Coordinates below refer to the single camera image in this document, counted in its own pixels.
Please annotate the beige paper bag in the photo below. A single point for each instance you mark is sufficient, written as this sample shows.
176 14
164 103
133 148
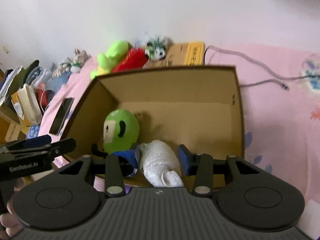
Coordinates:
26 106

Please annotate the green yellow dinosaur plush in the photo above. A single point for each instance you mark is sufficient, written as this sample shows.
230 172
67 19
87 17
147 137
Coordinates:
111 58

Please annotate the white fluffy towel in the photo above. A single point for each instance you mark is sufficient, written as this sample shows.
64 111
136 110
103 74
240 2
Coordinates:
159 165

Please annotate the yellow cardboard box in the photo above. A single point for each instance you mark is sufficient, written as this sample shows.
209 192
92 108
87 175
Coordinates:
180 54

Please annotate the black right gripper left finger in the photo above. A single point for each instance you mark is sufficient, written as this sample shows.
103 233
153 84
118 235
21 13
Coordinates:
118 165

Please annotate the red plush toy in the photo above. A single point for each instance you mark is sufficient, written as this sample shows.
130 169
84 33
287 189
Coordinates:
135 58

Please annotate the pink patterned bed sheet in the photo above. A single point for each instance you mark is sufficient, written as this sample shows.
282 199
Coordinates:
281 127

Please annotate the white rabbit plush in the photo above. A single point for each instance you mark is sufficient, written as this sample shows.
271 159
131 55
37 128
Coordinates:
72 65

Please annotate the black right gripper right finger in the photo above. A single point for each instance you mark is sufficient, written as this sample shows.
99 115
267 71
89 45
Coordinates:
200 166

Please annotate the green pea plush toy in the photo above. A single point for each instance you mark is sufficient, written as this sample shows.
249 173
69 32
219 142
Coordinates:
121 130

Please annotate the black smartphone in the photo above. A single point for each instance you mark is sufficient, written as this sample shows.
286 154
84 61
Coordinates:
61 116

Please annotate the brown cardboard box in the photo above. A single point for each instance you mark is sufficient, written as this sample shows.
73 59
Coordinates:
199 107

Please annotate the white power strip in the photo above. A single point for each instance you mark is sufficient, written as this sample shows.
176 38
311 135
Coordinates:
310 70

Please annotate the person's left hand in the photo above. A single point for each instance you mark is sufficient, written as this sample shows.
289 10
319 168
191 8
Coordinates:
10 225

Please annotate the white green panda plush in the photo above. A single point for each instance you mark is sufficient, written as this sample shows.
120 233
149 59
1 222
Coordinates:
156 48

